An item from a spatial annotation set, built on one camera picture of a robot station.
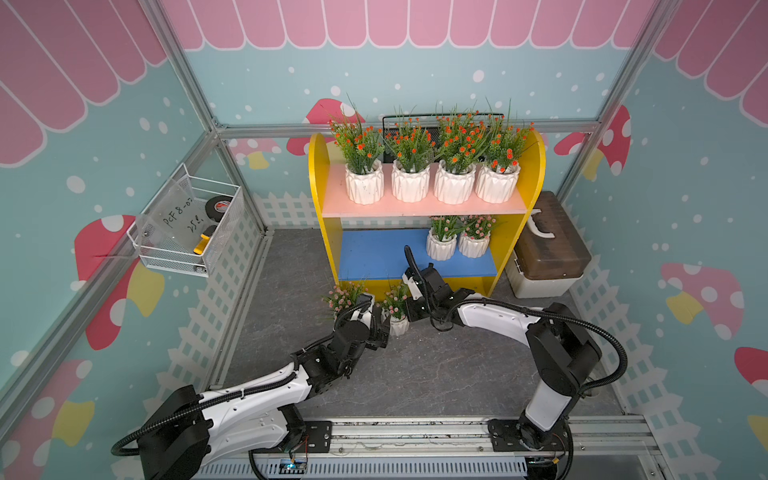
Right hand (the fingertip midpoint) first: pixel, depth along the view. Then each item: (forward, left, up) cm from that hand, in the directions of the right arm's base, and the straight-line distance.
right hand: (402, 307), depth 90 cm
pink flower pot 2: (-3, +2, +7) cm, 9 cm away
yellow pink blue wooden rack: (+19, +8, +8) cm, 23 cm away
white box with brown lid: (+13, -46, +8) cm, 48 cm away
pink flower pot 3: (+15, -12, +14) cm, 24 cm away
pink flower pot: (-2, +16, +10) cm, 19 cm away
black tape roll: (+16, +50, +28) cm, 59 cm away
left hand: (-6, +8, +6) cm, 12 cm away
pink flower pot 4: (+11, -20, +20) cm, 31 cm away
